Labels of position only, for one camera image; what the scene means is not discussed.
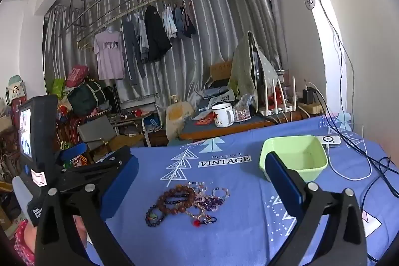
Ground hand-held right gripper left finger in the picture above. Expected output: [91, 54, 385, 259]
[34, 155, 139, 266]

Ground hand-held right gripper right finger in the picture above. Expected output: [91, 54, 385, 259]
[265, 152, 369, 266]

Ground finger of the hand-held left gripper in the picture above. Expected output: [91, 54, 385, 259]
[58, 146, 131, 193]
[59, 143, 89, 170]

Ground green plastic bowl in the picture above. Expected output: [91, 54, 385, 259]
[259, 135, 329, 183]

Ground brown wooden bead bracelet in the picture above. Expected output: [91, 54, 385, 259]
[157, 185, 198, 214]

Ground pile of mixed crystal jewelry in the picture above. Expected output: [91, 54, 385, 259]
[182, 181, 230, 227]

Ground person's left forearm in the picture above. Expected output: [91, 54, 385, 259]
[13, 219, 35, 266]

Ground person's left hand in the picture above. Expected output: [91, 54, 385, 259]
[23, 214, 90, 254]

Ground grey flat case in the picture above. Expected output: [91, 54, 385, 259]
[77, 116, 116, 152]

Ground green plastic bag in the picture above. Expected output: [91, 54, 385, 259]
[51, 77, 68, 100]

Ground cartoon hand fan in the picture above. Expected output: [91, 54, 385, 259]
[6, 75, 26, 104]

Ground dark green duffel bag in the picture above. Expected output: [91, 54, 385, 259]
[66, 80, 106, 116]

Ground small white device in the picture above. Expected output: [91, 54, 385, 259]
[316, 134, 342, 149]

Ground wooden desk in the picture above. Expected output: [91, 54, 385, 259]
[179, 112, 312, 142]

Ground red bag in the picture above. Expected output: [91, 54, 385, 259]
[65, 65, 90, 88]

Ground white router with antennas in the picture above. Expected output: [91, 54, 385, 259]
[259, 76, 297, 117]

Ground beige power strip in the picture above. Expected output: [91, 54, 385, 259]
[298, 101, 326, 116]

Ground blue printed bedsheet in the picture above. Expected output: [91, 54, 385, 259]
[83, 115, 399, 266]

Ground white enamel mug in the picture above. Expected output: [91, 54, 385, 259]
[211, 103, 234, 129]

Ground cream chair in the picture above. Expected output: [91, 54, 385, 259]
[165, 101, 195, 141]

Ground black charger plug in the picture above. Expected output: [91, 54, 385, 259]
[302, 88, 316, 105]

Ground red card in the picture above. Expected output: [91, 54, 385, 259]
[193, 117, 216, 127]

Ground black monitor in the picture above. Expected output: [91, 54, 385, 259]
[249, 43, 266, 112]

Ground grey hanging trousers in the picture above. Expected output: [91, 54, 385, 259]
[121, 19, 147, 86]

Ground pale green dust cover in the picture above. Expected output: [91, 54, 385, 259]
[229, 31, 279, 112]

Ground cardboard box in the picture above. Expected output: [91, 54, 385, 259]
[209, 60, 234, 82]

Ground black t-shirt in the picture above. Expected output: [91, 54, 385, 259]
[143, 5, 173, 63]

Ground grey curtain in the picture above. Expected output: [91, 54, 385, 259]
[43, 0, 289, 117]

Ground white cable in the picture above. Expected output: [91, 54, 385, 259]
[326, 124, 374, 182]

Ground black cable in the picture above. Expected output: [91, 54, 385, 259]
[358, 126, 399, 217]

